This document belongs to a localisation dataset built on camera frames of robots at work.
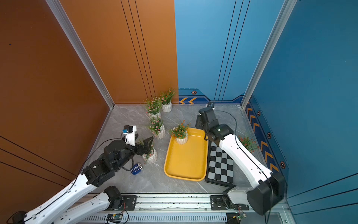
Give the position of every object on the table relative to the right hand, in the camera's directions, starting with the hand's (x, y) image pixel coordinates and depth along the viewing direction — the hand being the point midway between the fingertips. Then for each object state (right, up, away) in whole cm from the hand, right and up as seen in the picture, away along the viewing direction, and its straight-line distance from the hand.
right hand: (203, 118), depth 79 cm
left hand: (-30, -8, -9) cm, 32 cm away
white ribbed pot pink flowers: (-31, -23, +4) cm, 39 cm away
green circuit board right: (+17, -50, -9) cm, 53 cm away
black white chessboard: (+10, -29, +4) cm, 31 cm away
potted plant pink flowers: (-28, -6, +8) cm, 30 cm away
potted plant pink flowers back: (-33, +8, +20) cm, 39 cm away
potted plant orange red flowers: (-13, -9, +6) cm, 17 cm away
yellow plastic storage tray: (-8, -28, +11) cm, 31 cm away
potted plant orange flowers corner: (-25, +15, +26) cm, 39 cm away
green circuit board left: (-47, -52, -7) cm, 71 cm away
